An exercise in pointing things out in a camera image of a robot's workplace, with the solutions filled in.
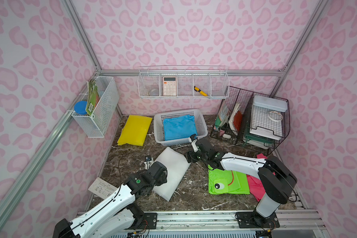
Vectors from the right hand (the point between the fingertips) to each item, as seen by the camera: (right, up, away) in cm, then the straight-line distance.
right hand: (188, 151), depth 88 cm
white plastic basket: (+9, +15, +14) cm, 23 cm away
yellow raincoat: (-39, +12, +22) cm, 47 cm away
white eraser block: (+27, +9, +14) cm, 32 cm away
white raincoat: (-7, -8, +2) cm, 11 cm away
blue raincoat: (-6, +15, +19) cm, 24 cm away
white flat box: (+43, +16, -2) cm, 46 cm away
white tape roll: (+54, +22, +4) cm, 59 cm away
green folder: (+23, +18, +21) cm, 36 cm away
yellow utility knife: (+6, +40, +9) cm, 41 cm away
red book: (+34, +18, +15) cm, 41 cm away
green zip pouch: (+37, +8, +4) cm, 39 cm away
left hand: (-16, -10, -9) cm, 21 cm away
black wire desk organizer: (+41, +35, +18) cm, 57 cm away
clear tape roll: (-22, +37, +9) cm, 44 cm away
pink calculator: (-12, +40, +5) cm, 42 cm away
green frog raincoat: (+22, -16, -5) cm, 28 cm away
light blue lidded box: (+53, +30, +6) cm, 62 cm away
